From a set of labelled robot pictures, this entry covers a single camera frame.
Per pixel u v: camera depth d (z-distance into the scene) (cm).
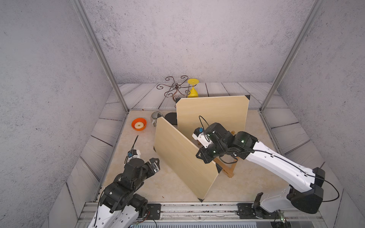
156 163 65
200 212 74
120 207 47
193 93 96
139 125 107
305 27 77
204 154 57
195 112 89
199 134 60
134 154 63
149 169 62
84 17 73
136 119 108
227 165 85
